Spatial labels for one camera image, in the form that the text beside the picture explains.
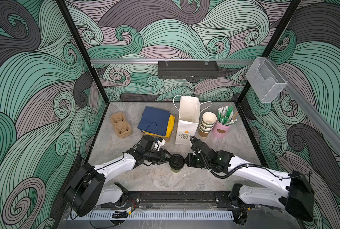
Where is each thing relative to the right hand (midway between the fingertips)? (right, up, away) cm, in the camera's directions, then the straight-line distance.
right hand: (183, 161), depth 76 cm
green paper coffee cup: (-4, -6, +3) cm, 8 cm away
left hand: (-6, +1, +1) cm, 6 cm away
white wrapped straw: (+25, +28, +12) cm, 39 cm away
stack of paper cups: (+15, +21, +7) cm, 27 cm away
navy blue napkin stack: (-18, +21, +27) cm, 39 cm away
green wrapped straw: (+31, +27, +14) cm, 43 cm away
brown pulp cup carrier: (-40, +16, +21) cm, 48 cm away
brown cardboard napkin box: (-9, +9, +18) cm, 22 cm away
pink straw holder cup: (+26, +15, +15) cm, 34 cm away
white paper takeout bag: (+3, +23, +1) cm, 23 cm away
